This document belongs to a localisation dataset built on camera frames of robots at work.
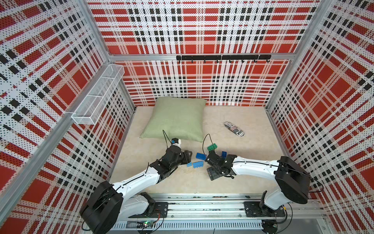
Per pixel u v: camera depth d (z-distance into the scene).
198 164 0.88
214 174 0.75
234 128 1.04
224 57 0.90
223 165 0.62
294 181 0.44
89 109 0.91
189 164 0.88
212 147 0.97
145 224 0.69
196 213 0.75
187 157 0.76
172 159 0.63
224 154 0.92
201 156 0.92
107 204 0.40
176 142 0.77
